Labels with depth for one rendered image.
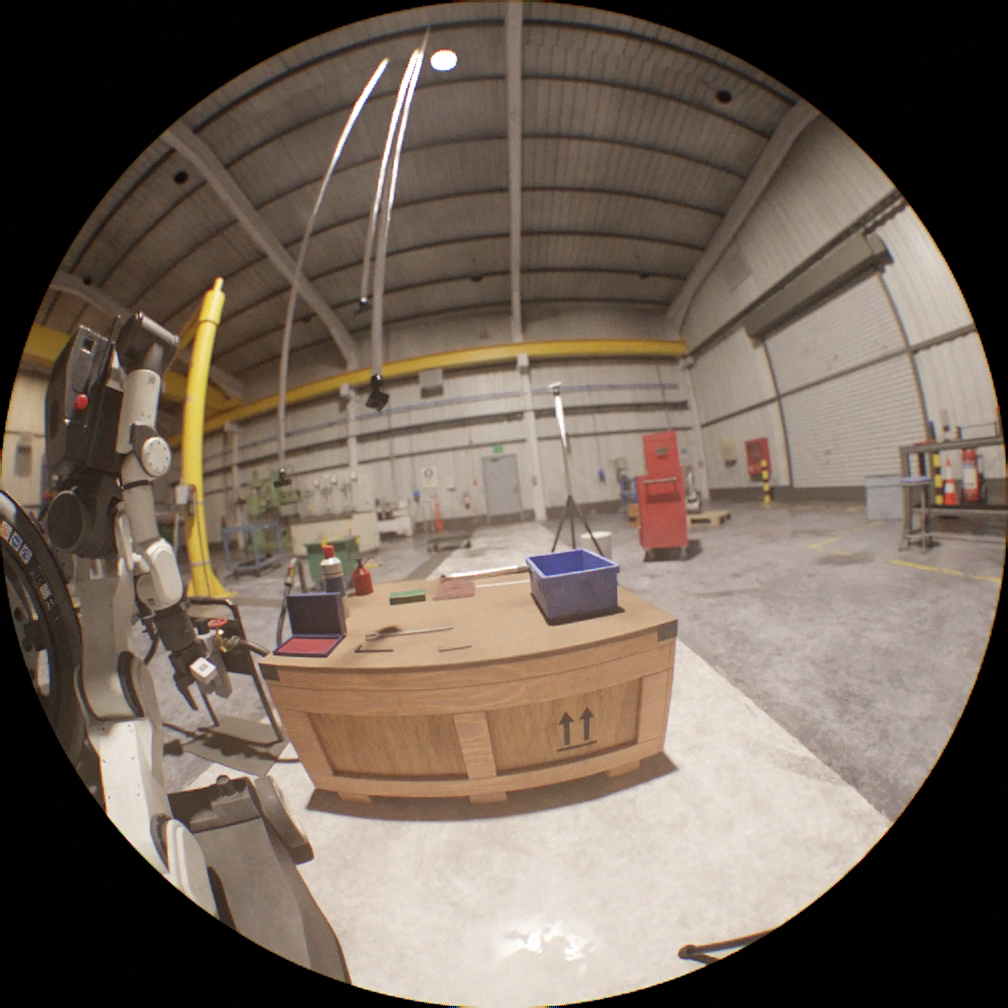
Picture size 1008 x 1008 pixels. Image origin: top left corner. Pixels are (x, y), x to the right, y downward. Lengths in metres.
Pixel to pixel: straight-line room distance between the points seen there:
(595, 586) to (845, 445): 7.75
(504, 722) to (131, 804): 0.81
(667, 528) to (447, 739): 2.81
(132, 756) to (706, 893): 1.08
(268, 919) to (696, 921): 0.72
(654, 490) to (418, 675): 2.84
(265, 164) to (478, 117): 4.58
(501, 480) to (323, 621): 9.78
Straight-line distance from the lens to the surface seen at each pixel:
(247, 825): 0.90
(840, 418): 8.31
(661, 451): 3.22
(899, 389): 7.64
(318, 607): 0.95
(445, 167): 8.73
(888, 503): 5.26
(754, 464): 10.06
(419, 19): 7.80
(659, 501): 3.22
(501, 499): 10.47
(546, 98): 8.37
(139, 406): 0.81
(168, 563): 0.76
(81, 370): 0.96
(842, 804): 1.07
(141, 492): 0.78
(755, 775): 1.07
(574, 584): 0.80
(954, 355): 7.41
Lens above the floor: 0.78
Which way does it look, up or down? 1 degrees down
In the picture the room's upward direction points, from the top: 6 degrees counter-clockwise
